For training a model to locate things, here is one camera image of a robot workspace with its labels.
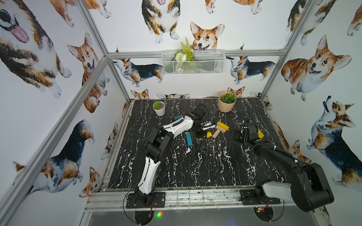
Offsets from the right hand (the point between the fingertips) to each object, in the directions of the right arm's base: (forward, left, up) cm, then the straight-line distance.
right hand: (235, 132), depth 90 cm
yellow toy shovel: (+3, -20, -9) cm, 22 cm away
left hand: (+2, +18, -4) cm, 19 cm away
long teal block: (-1, +29, -8) cm, 30 cm away
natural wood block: (+4, +11, -9) cm, 15 cm away
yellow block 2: (+11, +5, -9) cm, 15 cm away
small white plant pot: (+22, +52, 0) cm, 56 cm away
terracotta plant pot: (+27, +1, 0) cm, 27 cm away
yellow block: (+1, +16, -5) cm, 17 cm away
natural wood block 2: (+9, +7, -9) cm, 15 cm away
